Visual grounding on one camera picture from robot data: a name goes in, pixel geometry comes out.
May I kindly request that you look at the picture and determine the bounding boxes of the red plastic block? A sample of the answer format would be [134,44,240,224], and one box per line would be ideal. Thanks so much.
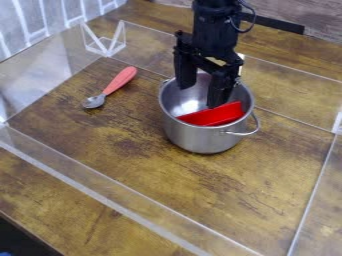
[177,101,244,126]

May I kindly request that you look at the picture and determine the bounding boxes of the silver metal pot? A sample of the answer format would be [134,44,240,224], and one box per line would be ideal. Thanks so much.
[158,72,260,154]

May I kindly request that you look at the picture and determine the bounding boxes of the spoon with red handle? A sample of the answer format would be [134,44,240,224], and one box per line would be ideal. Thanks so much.
[81,66,137,109]

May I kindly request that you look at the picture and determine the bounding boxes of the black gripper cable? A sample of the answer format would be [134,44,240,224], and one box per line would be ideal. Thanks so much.
[225,0,257,34]

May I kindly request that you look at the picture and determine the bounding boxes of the black wall strip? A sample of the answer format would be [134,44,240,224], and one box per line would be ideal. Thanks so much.
[241,13,304,35]

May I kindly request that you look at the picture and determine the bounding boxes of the clear acrylic triangle bracket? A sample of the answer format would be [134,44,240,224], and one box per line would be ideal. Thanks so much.
[80,21,125,57]

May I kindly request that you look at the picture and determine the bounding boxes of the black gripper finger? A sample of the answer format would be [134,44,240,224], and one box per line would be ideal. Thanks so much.
[207,68,239,109]
[173,50,196,89]

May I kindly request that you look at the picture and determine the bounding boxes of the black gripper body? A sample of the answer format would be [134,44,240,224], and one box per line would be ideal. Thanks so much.
[173,0,244,69]

